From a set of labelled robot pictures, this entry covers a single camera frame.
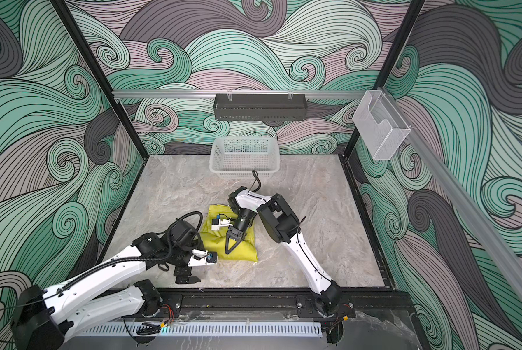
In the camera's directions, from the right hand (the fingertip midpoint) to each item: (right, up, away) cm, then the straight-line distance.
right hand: (230, 255), depth 83 cm
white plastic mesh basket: (0, +41, +35) cm, 54 cm away
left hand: (-10, +1, -6) cm, 12 cm away
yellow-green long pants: (-6, +6, -1) cm, 8 cm away
